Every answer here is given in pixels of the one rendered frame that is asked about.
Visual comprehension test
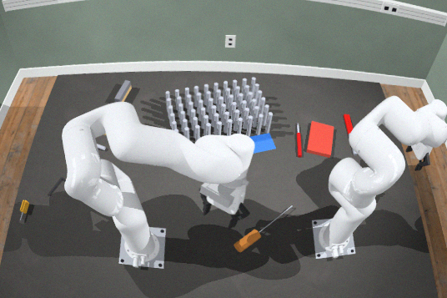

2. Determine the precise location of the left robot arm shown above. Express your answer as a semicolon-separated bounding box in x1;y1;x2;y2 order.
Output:
62;102;255;268

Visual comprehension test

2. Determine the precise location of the blue flat bar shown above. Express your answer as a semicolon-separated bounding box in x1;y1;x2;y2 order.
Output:
250;133;276;153

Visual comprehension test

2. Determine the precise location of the red rectangular block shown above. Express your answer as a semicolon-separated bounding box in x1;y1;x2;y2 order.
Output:
307;121;334;158

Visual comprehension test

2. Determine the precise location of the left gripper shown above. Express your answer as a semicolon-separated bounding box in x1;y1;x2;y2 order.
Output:
200;185;250;230

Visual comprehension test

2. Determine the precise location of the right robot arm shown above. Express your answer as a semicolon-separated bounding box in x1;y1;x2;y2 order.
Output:
319;96;447;258

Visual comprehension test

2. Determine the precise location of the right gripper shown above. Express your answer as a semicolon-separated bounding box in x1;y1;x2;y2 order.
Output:
406;143;432;171

